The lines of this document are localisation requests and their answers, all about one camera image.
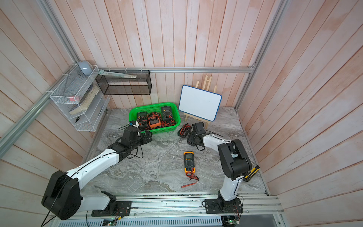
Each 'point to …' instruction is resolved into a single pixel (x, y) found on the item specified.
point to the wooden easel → (208, 83)
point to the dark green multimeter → (142, 119)
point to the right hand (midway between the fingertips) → (192, 137)
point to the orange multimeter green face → (154, 121)
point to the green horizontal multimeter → (166, 113)
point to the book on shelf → (86, 101)
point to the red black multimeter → (173, 123)
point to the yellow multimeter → (189, 170)
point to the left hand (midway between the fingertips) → (146, 136)
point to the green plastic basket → (156, 108)
